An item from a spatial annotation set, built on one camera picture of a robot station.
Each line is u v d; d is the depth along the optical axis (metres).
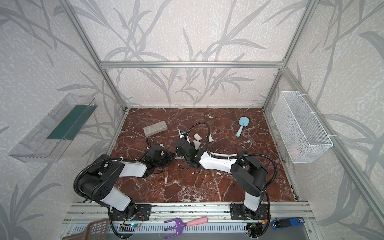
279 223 0.69
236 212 0.73
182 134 0.75
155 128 1.05
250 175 0.46
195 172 0.87
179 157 0.93
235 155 0.51
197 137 1.03
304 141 0.62
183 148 0.64
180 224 0.71
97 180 0.46
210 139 1.04
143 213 0.73
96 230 0.69
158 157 0.77
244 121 1.12
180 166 0.89
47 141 0.64
